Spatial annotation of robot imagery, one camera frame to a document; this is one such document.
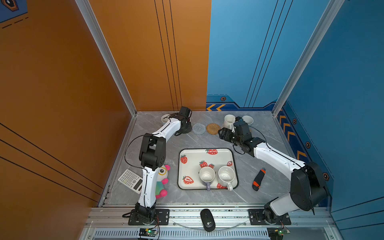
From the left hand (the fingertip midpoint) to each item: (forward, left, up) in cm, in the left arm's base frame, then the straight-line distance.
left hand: (186, 127), depth 103 cm
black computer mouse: (-54, -13, -5) cm, 56 cm away
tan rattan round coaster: (+4, -19, -5) cm, 20 cm away
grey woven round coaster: (+3, -8, -5) cm, 10 cm away
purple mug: (-31, -14, -6) cm, 34 cm away
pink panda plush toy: (-36, +12, -2) cm, 38 cm away
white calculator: (-35, +29, -6) cm, 46 cm away
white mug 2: (-31, -25, -5) cm, 40 cm away
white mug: (+4, -29, +4) cm, 30 cm away
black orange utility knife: (-35, -41, -5) cm, 54 cm away
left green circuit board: (-59, +17, -8) cm, 61 cm away
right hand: (-12, -22, +9) cm, 27 cm away
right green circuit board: (-58, -46, -7) cm, 75 cm away
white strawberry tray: (-21, -3, -8) cm, 23 cm away
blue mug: (+10, -45, -1) cm, 46 cm away
